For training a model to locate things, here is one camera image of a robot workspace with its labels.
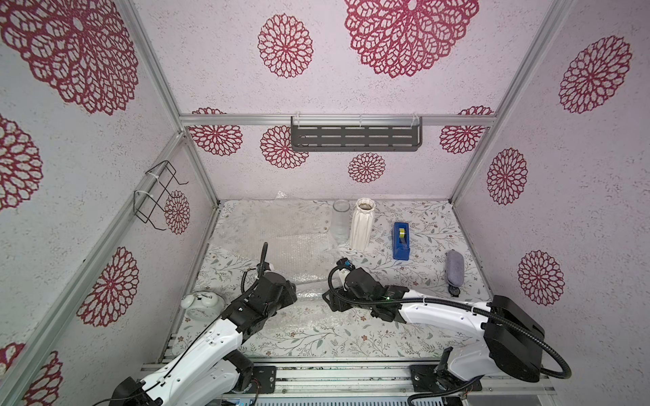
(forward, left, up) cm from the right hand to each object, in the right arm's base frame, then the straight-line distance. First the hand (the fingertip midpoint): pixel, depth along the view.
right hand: (327, 293), depth 81 cm
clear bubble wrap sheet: (+32, +14, -10) cm, 36 cm away
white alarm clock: (-6, +37, +3) cm, 38 cm away
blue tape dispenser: (+25, -29, -6) cm, 39 cm away
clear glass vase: (+30, -4, 0) cm, 30 cm away
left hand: (+1, +11, -1) cm, 12 cm away
